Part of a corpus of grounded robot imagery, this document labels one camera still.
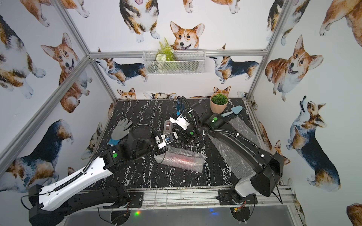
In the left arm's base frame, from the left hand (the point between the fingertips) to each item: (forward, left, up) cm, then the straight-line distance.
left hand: (172, 133), depth 67 cm
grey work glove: (+20, +41, -29) cm, 54 cm away
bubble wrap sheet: (-8, -39, -28) cm, 49 cm away
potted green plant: (+36, -30, -18) cm, 51 cm away
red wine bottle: (-5, -6, -23) cm, 24 cm away
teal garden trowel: (+38, -46, -29) cm, 67 cm away
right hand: (-1, -1, -3) cm, 3 cm away
